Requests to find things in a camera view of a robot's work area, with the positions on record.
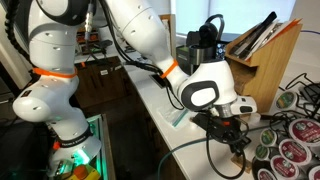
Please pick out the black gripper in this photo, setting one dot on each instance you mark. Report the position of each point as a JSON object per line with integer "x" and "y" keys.
{"x": 226, "y": 134}

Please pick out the white flat packets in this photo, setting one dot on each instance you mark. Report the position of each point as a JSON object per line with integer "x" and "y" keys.
{"x": 266, "y": 36}

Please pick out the stainless steel bin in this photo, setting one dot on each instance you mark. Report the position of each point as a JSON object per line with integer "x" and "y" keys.
{"x": 181, "y": 61}

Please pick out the white creamer cup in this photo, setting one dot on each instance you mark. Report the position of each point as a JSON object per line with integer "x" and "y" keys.
{"x": 255, "y": 117}

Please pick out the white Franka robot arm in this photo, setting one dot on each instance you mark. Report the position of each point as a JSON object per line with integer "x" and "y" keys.
{"x": 50, "y": 100}

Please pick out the wooden cup dispenser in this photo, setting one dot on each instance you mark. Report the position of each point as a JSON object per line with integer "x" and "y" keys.
{"x": 173, "y": 33}

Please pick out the black coffee machine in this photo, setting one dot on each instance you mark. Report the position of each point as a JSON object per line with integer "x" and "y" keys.
{"x": 203, "y": 50}

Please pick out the clear zip bag of stirrers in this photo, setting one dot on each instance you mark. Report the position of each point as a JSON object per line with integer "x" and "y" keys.
{"x": 173, "y": 116}

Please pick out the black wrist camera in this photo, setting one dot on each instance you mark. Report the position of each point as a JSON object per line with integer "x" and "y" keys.
{"x": 213, "y": 120}

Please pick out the stack of paper cups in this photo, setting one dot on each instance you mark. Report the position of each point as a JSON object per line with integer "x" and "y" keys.
{"x": 166, "y": 26}

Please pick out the yellow emergency stop button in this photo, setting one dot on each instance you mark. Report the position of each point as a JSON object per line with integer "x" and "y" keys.
{"x": 83, "y": 172}

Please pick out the dark wooden cabinet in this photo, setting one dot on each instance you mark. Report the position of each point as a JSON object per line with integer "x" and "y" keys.
{"x": 103, "y": 83}

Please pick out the wooden snack rack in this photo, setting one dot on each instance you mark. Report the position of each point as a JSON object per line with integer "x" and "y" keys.
{"x": 91, "y": 46}

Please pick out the steel framed counter opening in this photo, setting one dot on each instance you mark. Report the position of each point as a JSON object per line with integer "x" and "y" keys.
{"x": 157, "y": 81}

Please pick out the large green top coffee pod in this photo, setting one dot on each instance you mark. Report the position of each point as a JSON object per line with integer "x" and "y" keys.
{"x": 286, "y": 100}

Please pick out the orange flat packet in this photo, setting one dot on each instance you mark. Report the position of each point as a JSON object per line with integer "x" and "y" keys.
{"x": 289, "y": 26}

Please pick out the black flat packets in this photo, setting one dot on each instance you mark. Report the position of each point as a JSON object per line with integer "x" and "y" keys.
{"x": 253, "y": 36}

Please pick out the large red top coffee pod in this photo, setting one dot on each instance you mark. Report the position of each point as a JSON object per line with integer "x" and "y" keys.
{"x": 305, "y": 131}

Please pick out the wooden shelf organizer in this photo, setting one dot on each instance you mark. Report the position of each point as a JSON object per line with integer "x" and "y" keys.
{"x": 273, "y": 70}

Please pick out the bright window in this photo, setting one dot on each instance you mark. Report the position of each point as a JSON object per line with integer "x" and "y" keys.
{"x": 233, "y": 13}

